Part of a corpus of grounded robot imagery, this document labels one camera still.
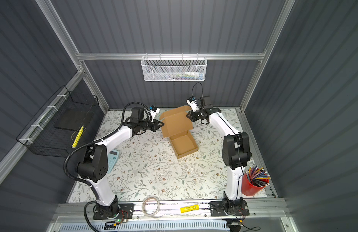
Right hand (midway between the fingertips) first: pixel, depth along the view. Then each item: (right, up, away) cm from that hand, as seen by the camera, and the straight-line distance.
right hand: (191, 114), depth 94 cm
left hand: (-16, -7, -5) cm, 18 cm away
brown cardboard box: (-10, -6, -2) cm, 12 cm away
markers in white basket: (-2, +25, -2) cm, 25 cm away
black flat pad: (-64, -4, -17) cm, 66 cm away
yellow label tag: (-2, -50, -21) cm, 54 cm away
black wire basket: (-68, -9, -21) cm, 72 cm away
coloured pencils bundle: (+33, -33, -21) cm, 51 cm away
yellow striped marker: (-57, -13, -23) cm, 63 cm away
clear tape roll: (-26, -50, -20) cm, 60 cm away
